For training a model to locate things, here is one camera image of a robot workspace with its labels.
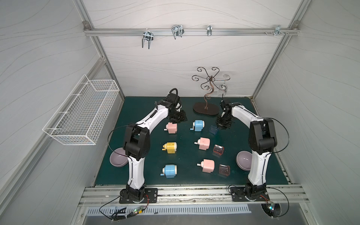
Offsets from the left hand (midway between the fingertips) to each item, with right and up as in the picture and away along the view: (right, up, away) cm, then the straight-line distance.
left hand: (185, 120), depth 91 cm
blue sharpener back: (+9, -4, +5) cm, 11 cm away
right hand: (+23, -4, +7) cm, 24 cm away
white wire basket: (-53, +3, -22) cm, 57 cm away
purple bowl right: (+35, -23, -9) cm, 43 cm away
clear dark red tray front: (+23, -29, -8) cm, 38 cm away
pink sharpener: (-10, -5, +3) cm, 11 cm away
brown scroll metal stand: (+17, +8, +20) cm, 28 cm away
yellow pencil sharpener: (-9, -16, -7) cm, 20 cm away
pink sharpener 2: (+11, -14, -5) cm, 19 cm away
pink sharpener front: (+13, -25, -13) cm, 30 cm away
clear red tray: (+22, -20, 0) cm, 29 cm away
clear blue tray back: (+20, -7, +10) cm, 24 cm away
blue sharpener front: (-9, -26, -16) cm, 32 cm away
